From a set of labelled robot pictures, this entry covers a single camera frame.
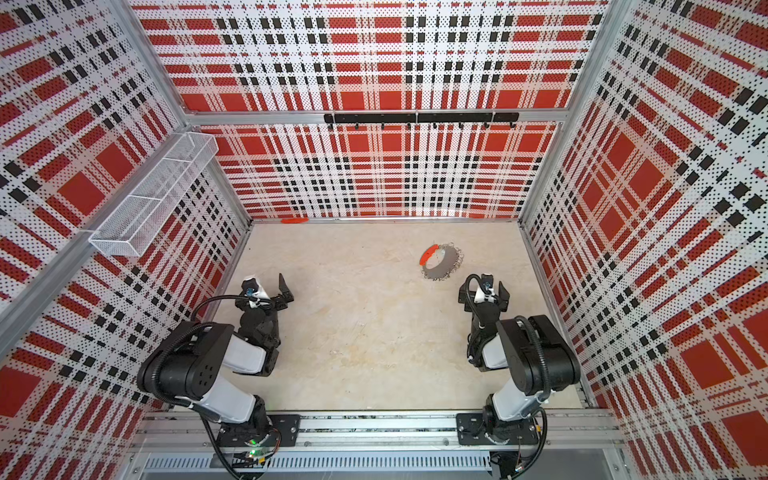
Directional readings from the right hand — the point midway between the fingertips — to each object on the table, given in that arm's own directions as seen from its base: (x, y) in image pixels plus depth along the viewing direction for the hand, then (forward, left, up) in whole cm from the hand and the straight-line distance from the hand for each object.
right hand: (484, 282), depth 90 cm
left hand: (-2, +66, +3) cm, 66 cm away
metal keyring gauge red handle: (+20, +16, -11) cm, 28 cm away
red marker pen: (+40, +72, -12) cm, 83 cm away
